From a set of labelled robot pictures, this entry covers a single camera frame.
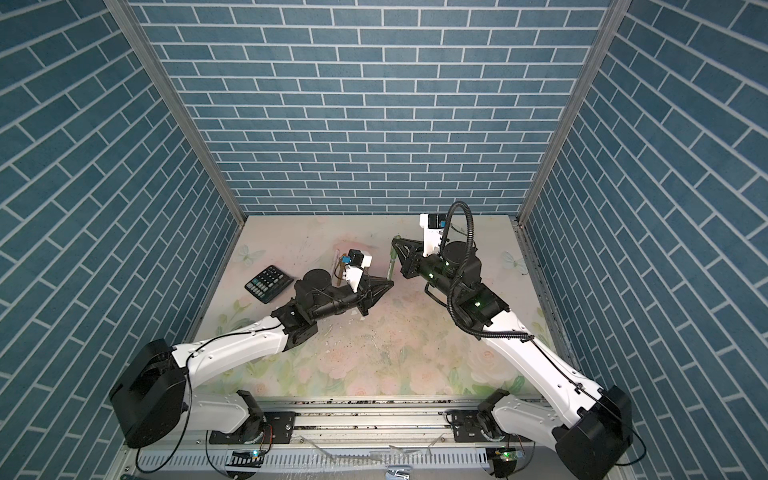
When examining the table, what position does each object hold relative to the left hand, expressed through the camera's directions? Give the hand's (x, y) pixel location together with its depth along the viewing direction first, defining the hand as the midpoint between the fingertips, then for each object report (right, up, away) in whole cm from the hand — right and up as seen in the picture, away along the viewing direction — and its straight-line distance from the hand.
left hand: (392, 285), depth 72 cm
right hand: (0, +11, -4) cm, 12 cm away
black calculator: (-43, -3, +27) cm, 50 cm away
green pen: (0, +7, -3) cm, 7 cm away
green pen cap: (0, +8, -3) cm, 9 cm away
